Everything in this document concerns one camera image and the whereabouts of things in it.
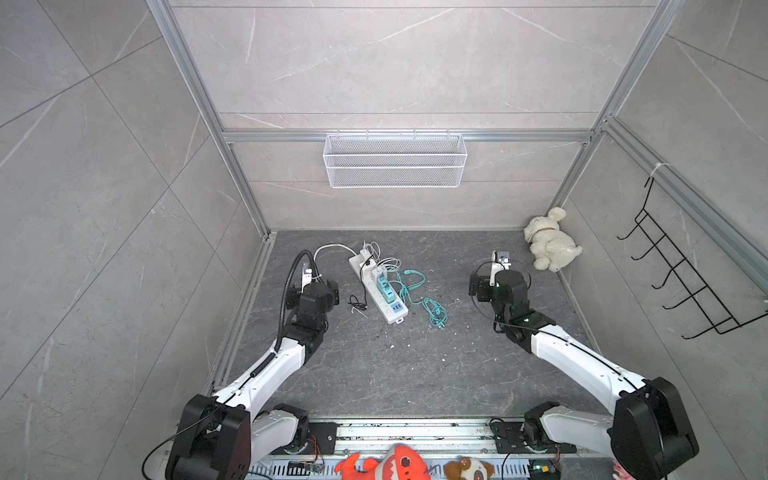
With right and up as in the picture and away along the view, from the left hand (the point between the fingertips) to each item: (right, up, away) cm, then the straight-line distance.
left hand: (311, 276), depth 84 cm
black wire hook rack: (+89, +4, -16) cm, 91 cm away
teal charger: (+22, -5, +10) cm, 24 cm away
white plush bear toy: (+79, +8, +17) cm, 81 cm away
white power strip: (+23, -12, +11) cm, 29 cm away
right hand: (+52, +2, +1) cm, 52 cm away
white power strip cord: (0, +10, +29) cm, 31 cm away
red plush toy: (+25, -40, -20) cm, 51 cm away
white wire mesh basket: (+26, +39, +17) cm, 50 cm away
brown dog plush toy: (+41, -43, -16) cm, 62 cm away
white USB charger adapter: (+14, +6, +17) cm, 23 cm away
